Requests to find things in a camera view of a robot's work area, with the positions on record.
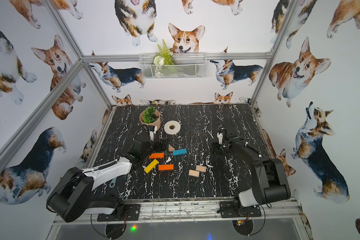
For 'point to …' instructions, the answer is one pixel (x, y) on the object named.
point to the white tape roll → (172, 127)
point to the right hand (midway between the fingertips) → (214, 149)
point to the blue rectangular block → (180, 151)
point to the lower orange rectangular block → (166, 167)
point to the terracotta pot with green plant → (150, 116)
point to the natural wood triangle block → (170, 148)
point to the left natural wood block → (194, 173)
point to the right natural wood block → (201, 168)
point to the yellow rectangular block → (153, 164)
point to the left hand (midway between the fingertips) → (164, 135)
